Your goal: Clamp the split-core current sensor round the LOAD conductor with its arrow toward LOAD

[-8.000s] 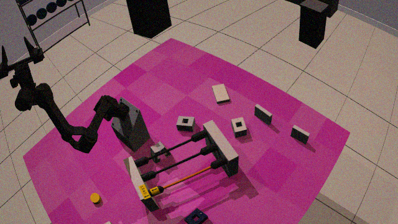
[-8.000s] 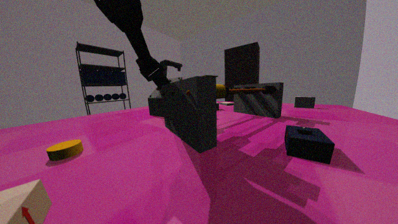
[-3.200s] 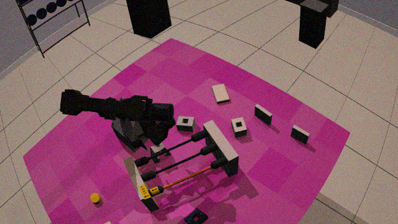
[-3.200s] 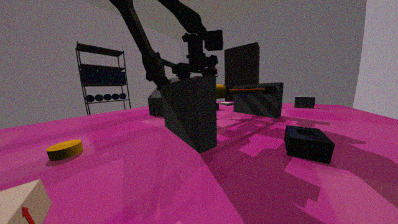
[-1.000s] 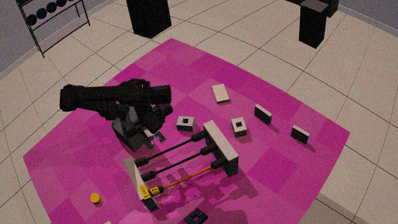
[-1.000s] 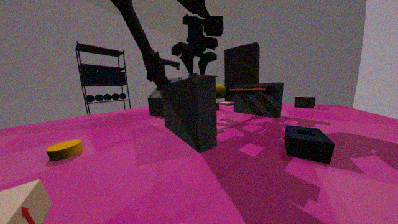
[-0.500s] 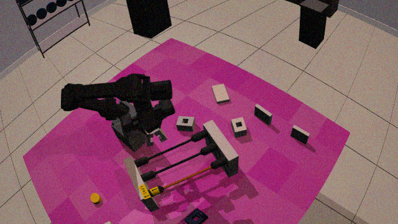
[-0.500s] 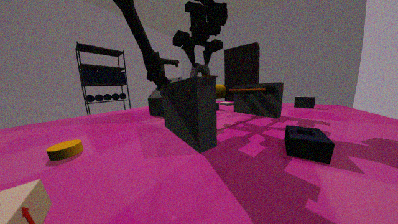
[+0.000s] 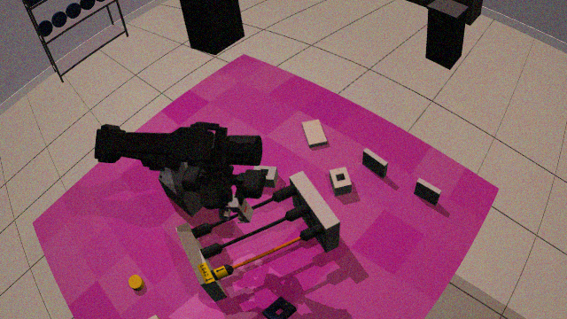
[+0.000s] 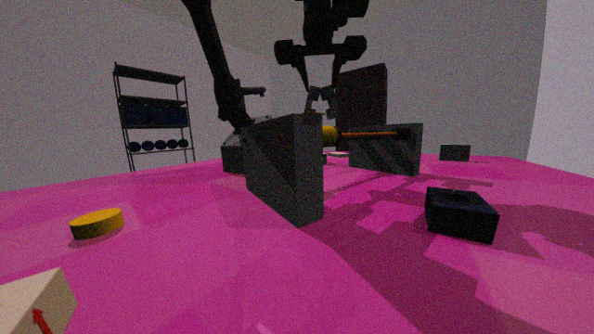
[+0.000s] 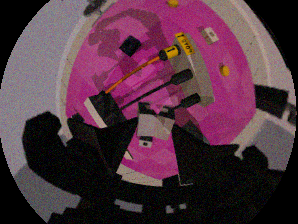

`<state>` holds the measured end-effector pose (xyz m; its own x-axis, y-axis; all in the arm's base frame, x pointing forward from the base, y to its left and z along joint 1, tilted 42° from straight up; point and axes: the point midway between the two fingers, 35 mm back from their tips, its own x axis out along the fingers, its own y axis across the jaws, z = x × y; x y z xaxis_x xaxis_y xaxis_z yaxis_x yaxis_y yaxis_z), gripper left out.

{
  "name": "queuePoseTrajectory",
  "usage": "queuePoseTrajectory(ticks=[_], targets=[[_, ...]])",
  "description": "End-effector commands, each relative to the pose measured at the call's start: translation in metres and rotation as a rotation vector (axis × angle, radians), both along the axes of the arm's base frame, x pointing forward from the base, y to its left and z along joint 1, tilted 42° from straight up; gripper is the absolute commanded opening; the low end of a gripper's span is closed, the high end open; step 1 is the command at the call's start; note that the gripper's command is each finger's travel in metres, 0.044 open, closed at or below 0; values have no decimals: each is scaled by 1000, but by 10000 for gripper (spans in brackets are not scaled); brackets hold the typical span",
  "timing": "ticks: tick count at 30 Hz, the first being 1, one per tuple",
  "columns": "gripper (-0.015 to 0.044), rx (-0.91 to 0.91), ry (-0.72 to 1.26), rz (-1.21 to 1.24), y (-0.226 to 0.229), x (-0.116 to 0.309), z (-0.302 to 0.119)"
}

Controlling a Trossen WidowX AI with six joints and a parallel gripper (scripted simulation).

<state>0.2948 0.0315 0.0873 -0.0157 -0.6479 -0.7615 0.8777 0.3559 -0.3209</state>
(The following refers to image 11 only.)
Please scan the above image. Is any yellow short cylinder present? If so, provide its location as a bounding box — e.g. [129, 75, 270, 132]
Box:
[220, 65, 230, 76]
[166, 0, 178, 8]

